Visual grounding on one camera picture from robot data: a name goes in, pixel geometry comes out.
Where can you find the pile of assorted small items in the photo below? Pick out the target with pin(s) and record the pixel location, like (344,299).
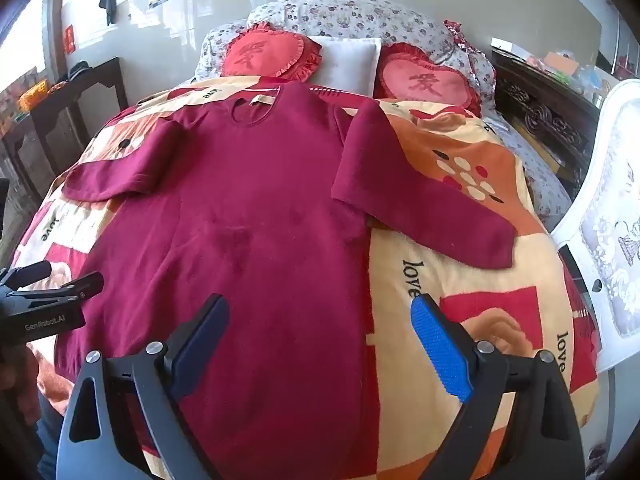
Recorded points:
(565,67)

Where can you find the red paper wall sticker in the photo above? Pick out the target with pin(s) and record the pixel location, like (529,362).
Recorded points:
(69,40)

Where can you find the window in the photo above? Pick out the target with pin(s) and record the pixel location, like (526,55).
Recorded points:
(22,45)

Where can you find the orange box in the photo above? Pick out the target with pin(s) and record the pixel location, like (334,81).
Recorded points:
(32,94)

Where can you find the red heart-shaped frilled pillow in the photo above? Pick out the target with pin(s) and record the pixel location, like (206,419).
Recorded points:
(420,82)
(265,52)

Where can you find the carved dark wooden cabinet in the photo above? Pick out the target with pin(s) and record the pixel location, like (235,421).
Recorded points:
(540,110)

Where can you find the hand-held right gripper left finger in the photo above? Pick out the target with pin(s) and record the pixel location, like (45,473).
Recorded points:
(200,345)

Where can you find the white pillow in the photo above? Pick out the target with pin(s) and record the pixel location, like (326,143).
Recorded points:
(345,60)

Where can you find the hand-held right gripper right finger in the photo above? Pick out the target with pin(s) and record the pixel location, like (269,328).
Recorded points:
(440,345)

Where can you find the orange red printed blanket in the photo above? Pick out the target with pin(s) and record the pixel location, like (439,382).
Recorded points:
(475,270)

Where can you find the dark red knitted sweater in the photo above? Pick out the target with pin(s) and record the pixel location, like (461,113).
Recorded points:
(240,210)

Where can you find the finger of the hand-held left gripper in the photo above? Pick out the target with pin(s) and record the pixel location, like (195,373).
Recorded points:
(30,274)
(75,291)

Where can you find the dark wooden side table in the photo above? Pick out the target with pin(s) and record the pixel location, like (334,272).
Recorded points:
(75,90)

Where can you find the dark cap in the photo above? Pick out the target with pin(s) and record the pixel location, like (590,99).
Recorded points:
(77,67)

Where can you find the floral bed sheet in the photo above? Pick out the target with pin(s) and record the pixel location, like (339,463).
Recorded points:
(540,175)

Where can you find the floral white pillows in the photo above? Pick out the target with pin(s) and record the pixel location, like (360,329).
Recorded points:
(360,17)

